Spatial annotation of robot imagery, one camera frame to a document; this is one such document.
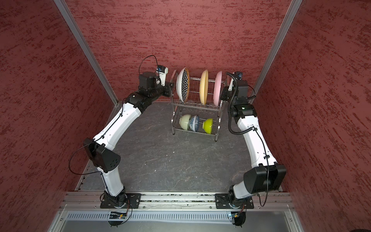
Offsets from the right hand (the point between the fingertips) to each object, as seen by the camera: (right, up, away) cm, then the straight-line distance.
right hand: (224, 89), depth 76 cm
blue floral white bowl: (-16, -19, +14) cm, 29 cm away
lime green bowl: (-7, -21, +16) cm, 27 cm away
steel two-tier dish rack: (-15, -7, +6) cm, 17 cm away
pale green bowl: (-22, -18, +16) cm, 33 cm away
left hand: (-29, +2, +1) cm, 29 cm away
